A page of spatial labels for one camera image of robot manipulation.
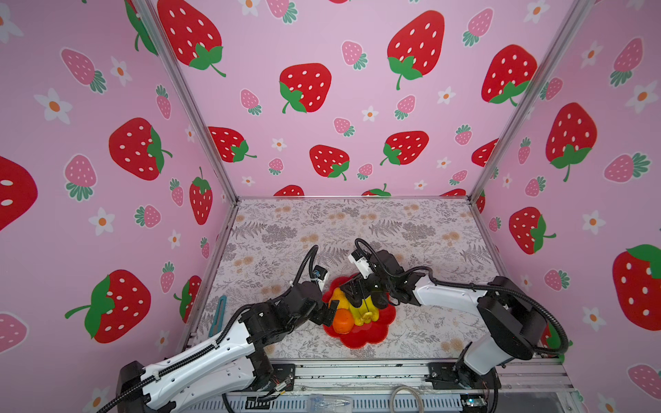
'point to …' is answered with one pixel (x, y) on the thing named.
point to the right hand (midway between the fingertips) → (343, 288)
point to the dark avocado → (379, 298)
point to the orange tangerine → (342, 321)
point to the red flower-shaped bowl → (361, 335)
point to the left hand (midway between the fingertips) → (328, 296)
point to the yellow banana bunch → (362, 314)
